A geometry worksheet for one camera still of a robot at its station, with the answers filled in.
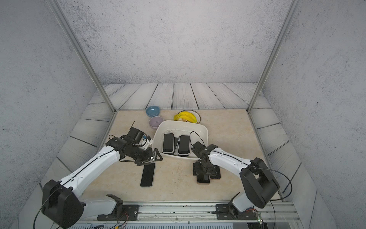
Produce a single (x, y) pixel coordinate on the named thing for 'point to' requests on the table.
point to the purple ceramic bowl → (155, 121)
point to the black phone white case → (168, 142)
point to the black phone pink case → (184, 146)
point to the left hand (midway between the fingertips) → (158, 160)
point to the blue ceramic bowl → (152, 111)
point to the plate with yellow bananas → (188, 116)
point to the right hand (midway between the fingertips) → (201, 174)
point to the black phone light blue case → (148, 175)
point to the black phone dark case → (176, 140)
